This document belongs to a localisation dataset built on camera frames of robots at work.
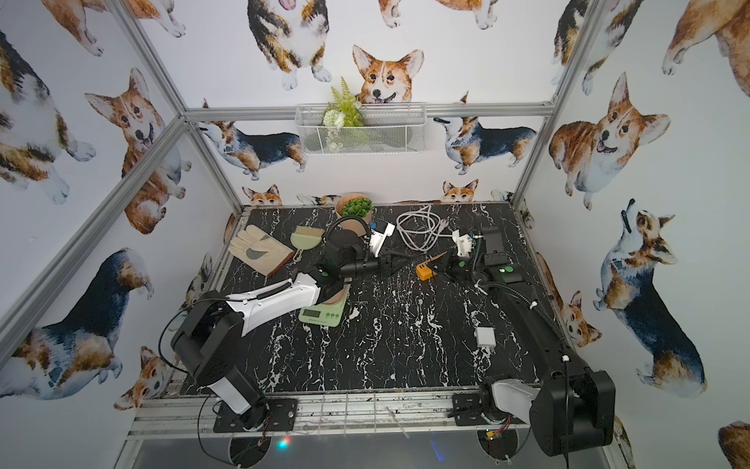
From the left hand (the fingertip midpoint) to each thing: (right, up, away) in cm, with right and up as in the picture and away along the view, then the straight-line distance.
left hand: (415, 258), depth 76 cm
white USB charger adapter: (+21, -24, +10) cm, 34 cm away
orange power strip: (+5, -7, +24) cm, 25 cm away
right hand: (+3, -1, +1) cm, 3 cm away
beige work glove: (-55, 0, +31) cm, 63 cm away
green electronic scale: (-26, -18, +14) cm, 35 cm away
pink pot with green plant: (-18, +16, +27) cm, 36 cm away
